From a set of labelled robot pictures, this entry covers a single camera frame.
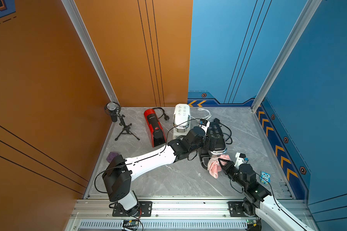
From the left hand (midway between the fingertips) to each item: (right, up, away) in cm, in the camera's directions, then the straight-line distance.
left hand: (212, 136), depth 75 cm
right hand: (+4, -14, +6) cm, 16 cm away
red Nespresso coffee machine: (-31, +4, +8) cm, 32 cm away
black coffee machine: (-1, -3, -8) cm, 9 cm away
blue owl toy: (+34, -25, +7) cm, 42 cm away
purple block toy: (-60, -13, +13) cm, 62 cm away
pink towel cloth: (+2, -16, +3) cm, 17 cm away
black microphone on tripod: (-58, +16, +12) cm, 61 cm away
